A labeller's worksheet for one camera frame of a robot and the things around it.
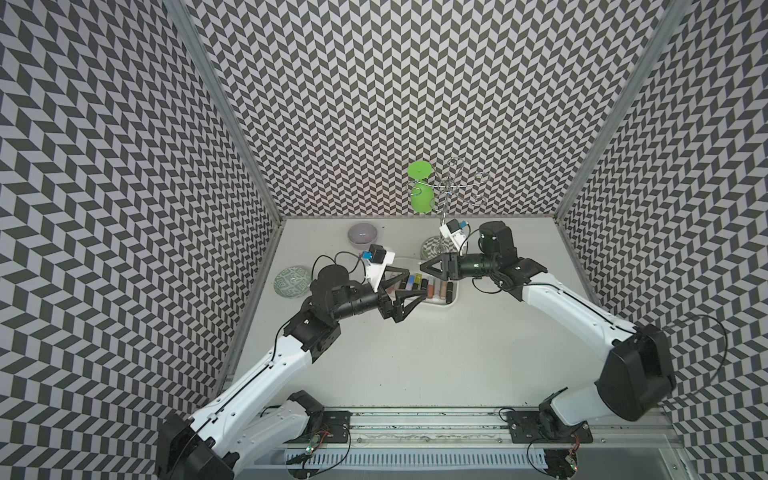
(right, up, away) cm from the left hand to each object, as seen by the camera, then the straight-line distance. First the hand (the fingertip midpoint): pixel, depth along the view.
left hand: (414, 285), depth 66 cm
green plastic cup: (+4, +26, +28) cm, 38 cm away
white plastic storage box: (+9, -10, +31) cm, 34 cm away
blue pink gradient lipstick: (0, -4, +32) cm, 33 cm away
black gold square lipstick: (+3, -3, +33) cm, 34 cm away
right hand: (+3, +2, +9) cm, 10 cm away
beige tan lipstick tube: (+11, -6, +31) cm, 33 cm away
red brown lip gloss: (+7, -6, +30) cm, 32 cm away
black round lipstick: (+5, -4, +32) cm, 33 cm away
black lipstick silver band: (+13, -7, +31) cm, 34 cm away
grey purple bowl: (-17, +12, +43) cm, 48 cm away
